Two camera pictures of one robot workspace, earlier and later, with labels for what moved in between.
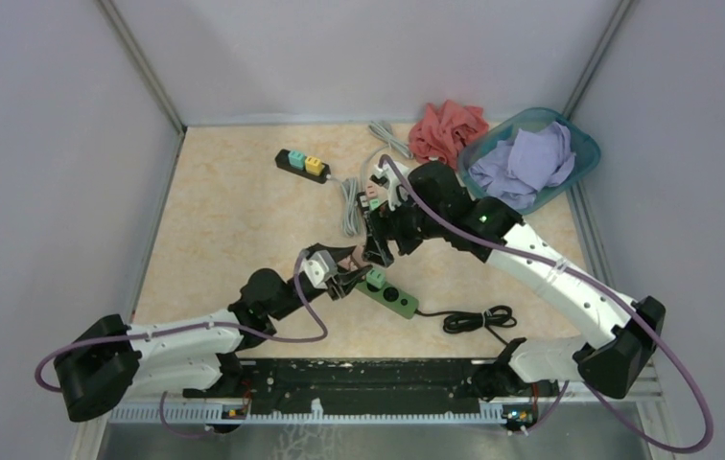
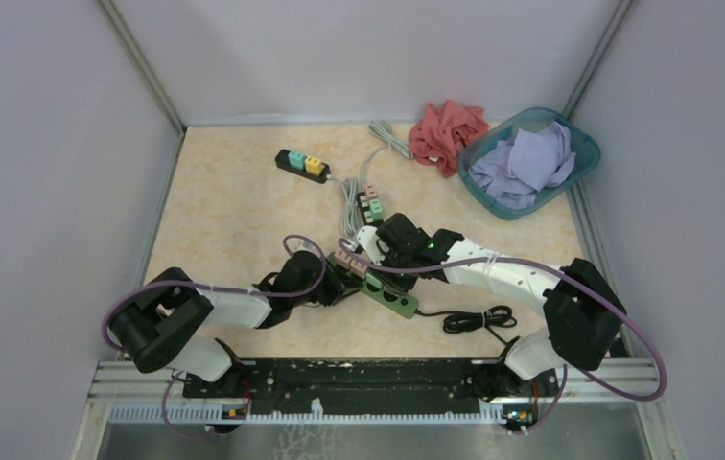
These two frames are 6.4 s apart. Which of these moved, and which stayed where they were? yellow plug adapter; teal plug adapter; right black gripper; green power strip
Moved: right black gripper
Stayed: teal plug adapter; green power strip; yellow plug adapter
